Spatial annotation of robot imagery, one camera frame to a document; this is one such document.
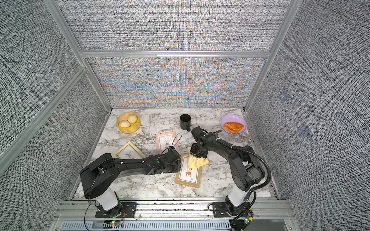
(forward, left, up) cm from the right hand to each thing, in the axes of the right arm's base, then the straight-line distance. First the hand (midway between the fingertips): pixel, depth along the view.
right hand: (193, 151), depth 90 cm
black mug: (+23, +4, +1) cm, 23 cm away
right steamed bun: (+27, +44, 0) cm, 51 cm away
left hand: (-9, +7, -3) cm, 12 cm away
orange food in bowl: (+20, -30, -2) cm, 36 cm away
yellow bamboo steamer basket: (+19, +42, -2) cm, 46 cm away
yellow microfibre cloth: (-7, -1, 0) cm, 7 cm away
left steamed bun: (+21, +48, +1) cm, 52 cm away
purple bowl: (+31, -33, -5) cm, 45 cm away
